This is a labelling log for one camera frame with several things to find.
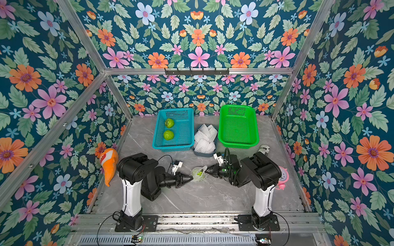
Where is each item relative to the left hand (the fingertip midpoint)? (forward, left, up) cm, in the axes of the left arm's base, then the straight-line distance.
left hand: (193, 179), depth 84 cm
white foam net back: (+30, -9, +3) cm, 32 cm away
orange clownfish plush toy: (+15, +49, +4) cm, 51 cm away
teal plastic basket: (+40, +13, -3) cm, 42 cm away
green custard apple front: (+1, -4, +3) cm, 5 cm away
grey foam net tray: (+17, -8, -2) cm, 19 cm away
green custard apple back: (+42, +16, +3) cm, 45 cm away
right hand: (+6, -9, 0) cm, 10 cm away
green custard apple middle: (+31, +16, +2) cm, 35 cm away
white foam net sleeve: (+3, -1, +2) cm, 4 cm away
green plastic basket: (+41, -35, -6) cm, 54 cm away
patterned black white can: (+17, -47, -1) cm, 50 cm away
